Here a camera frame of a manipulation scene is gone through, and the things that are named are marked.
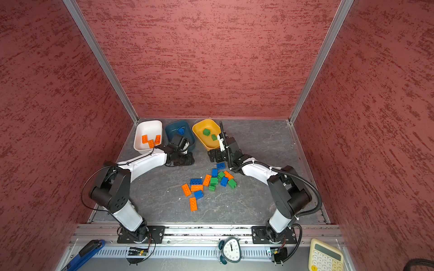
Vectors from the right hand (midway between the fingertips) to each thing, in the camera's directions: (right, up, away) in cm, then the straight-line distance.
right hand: (214, 153), depth 90 cm
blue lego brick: (-24, +13, +20) cm, 33 cm away
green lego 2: (+4, -12, +1) cm, 13 cm away
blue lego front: (-8, -21, -4) cm, 23 cm away
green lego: (-1, +8, +19) cm, 21 cm away
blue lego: (+3, -8, +5) cm, 10 cm away
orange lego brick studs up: (-41, +5, +14) cm, 43 cm away
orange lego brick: (-46, +8, +16) cm, 50 cm away
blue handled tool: (-51, -38, -24) cm, 68 cm away
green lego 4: (+10, -16, -3) cm, 19 cm away
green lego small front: (-1, -18, -4) cm, 18 cm away
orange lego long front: (-10, -25, -8) cm, 28 cm away
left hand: (-13, -6, +1) cm, 14 cm away
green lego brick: (-6, +12, +20) cm, 24 cm away
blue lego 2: (0, -11, +4) cm, 12 cm away
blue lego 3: (+5, -15, -3) cm, 16 cm away
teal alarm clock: (+8, -37, -23) cm, 44 cm away
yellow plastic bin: (-1, +15, +23) cm, 27 cm away
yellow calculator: (+46, -40, -23) cm, 65 cm away
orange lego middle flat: (-10, -18, -3) cm, 21 cm away
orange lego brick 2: (-38, +7, +17) cm, 42 cm away
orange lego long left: (-15, -19, -3) cm, 24 cm away
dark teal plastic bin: (-28, +13, +22) cm, 38 cm away
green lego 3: (0, -15, -1) cm, 15 cm away
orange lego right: (+7, -12, +2) cm, 14 cm away
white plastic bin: (-43, +15, +20) cm, 50 cm away
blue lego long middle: (-10, -15, -1) cm, 18 cm away
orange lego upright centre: (-4, -15, +1) cm, 16 cm away
